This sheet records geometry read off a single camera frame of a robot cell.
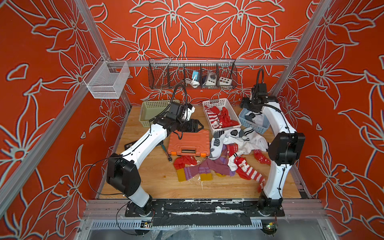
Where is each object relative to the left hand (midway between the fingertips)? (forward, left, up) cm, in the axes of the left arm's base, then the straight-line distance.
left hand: (199, 125), depth 79 cm
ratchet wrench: (-8, +18, -23) cm, 30 cm away
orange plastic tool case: (+1, +1, -20) cm, 20 cm away
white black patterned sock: (+24, -43, -19) cm, 53 cm away
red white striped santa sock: (-15, -27, -20) cm, 37 cm away
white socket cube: (+30, -6, +10) cm, 32 cm away
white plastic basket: (+39, -16, -18) cm, 46 cm away
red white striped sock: (+17, -12, -17) cm, 27 cm away
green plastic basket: (+31, +40, -21) cm, 55 cm away
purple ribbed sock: (-13, -12, -21) cm, 27 cm away
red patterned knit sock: (-2, -22, -20) cm, 30 cm away
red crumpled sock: (-12, +10, -21) cm, 26 cm away
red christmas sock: (+20, -18, -15) cm, 31 cm away
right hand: (+22, -27, -2) cm, 35 cm away
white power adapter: (+22, +4, +11) cm, 25 cm away
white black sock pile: (+6, -31, -19) cm, 37 cm away
